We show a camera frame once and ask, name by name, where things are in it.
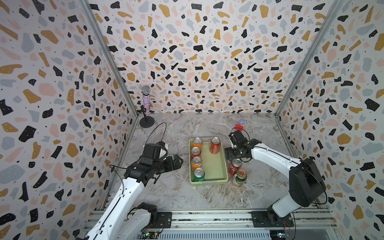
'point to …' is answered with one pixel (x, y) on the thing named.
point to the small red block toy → (239, 126)
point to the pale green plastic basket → (214, 165)
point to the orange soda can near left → (196, 162)
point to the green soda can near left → (199, 174)
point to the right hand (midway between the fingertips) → (231, 153)
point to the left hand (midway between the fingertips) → (177, 162)
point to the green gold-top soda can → (241, 176)
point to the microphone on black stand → (146, 121)
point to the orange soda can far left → (197, 141)
